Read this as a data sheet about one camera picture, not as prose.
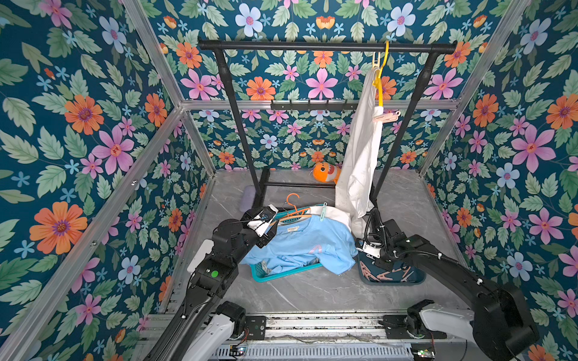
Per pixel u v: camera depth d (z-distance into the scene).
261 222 0.57
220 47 0.57
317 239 0.82
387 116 0.53
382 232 0.68
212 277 0.49
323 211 0.88
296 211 0.91
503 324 0.40
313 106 0.94
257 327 0.74
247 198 1.05
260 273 0.80
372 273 0.84
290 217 0.87
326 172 1.08
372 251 0.76
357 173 0.68
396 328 0.73
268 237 0.62
